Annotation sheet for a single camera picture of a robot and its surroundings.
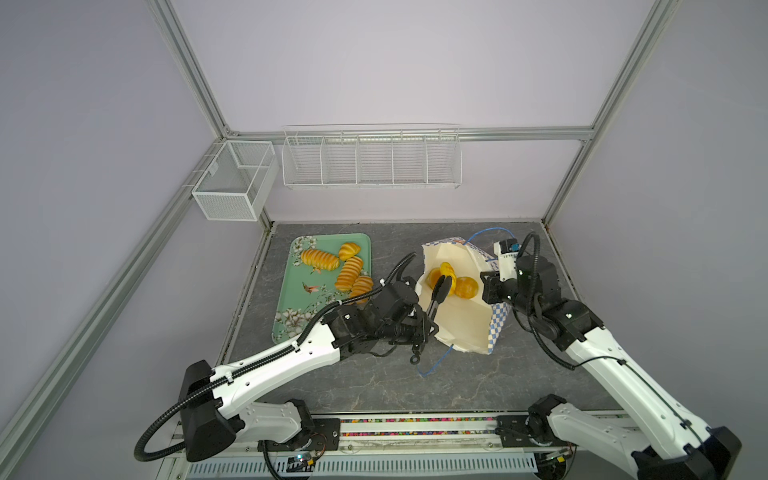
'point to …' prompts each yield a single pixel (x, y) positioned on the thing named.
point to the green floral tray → (304, 292)
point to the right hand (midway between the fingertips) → (483, 275)
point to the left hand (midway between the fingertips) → (436, 336)
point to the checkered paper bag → (472, 324)
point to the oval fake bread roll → (447, 270)
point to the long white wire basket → (372, 156)
